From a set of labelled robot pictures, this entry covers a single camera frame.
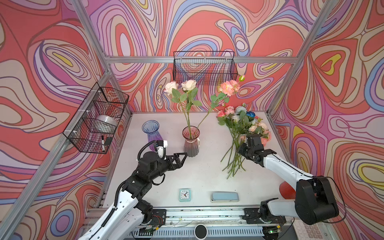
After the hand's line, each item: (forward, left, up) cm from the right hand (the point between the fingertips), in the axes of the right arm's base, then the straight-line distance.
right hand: (240, 151), depth 90 cm
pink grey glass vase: (+2, +30, +10) cm, 31 cm away
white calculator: (-40, -30, -6) cm, 51 cm away
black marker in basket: (-4, +73, +20) cm, 76 cm away
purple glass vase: (+12, +54, +12) cm, 56 cm away
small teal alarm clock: (-23, +34, -4) cm, 42 cm away
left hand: (-10, +34, +16) cm, 39 cm away
